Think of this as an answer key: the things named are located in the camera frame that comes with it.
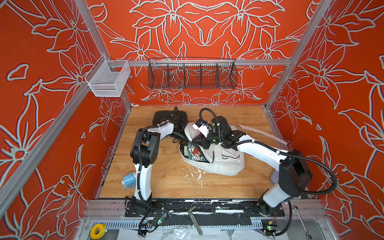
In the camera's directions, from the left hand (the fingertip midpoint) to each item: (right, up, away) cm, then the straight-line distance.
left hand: (197, 142), depth 90 cm
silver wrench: (+50, -39, -24) cm, 68 cm away
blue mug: (-35, -17, -16) cm, 42 cm away
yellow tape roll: (-47, -37, -23) cm, 64 cm away
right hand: (-3, +4, -12) cm, 13 cm away
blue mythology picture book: (-1, -5, -3) cm, 6 cm away
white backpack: (+15, -10, -6) cm, 19 cm away
